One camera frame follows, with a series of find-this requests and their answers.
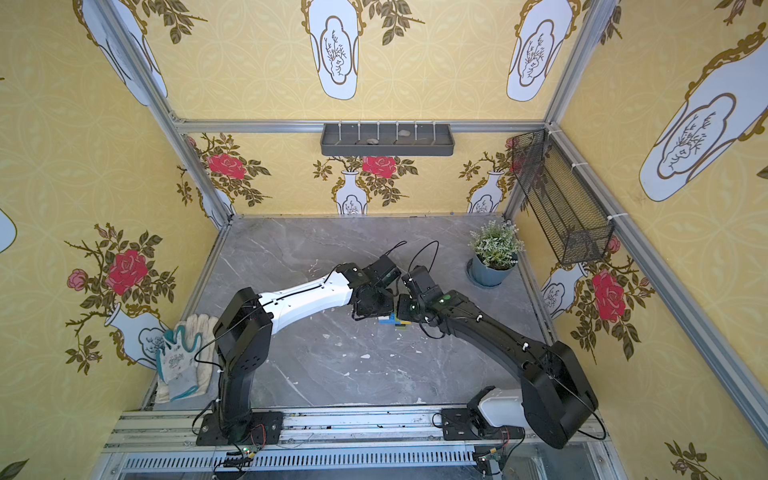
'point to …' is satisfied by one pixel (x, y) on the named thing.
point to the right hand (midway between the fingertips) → (402, 315)
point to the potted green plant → (495, 246)
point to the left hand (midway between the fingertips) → (393, 315)
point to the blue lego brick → (391, 320)
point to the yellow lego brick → (403, 322)
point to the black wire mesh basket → (579, 231)
